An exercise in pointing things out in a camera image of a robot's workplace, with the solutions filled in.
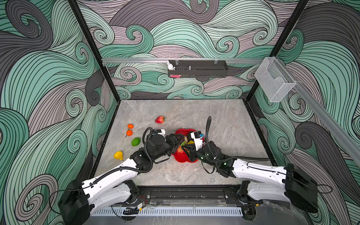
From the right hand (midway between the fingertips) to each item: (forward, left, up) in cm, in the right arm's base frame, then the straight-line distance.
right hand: (181, 148), depth 74 cm
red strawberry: (+29, +15, -13) cm, 36 cm away
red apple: (+3, +1, -9) cm, 9 cm away
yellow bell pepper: (+1, +38, -11) cm, 40 cm away
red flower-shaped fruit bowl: (0, -1, -12) cm, 12 cm away
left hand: (+3, -2, +6) cm, 7 cm away
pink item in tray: (+43, +3, +16) cm, 46 cm away
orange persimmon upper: (+25, +37, -14) cm, 47 cm away
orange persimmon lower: (+19, +36, -14) cm, 44 cm away
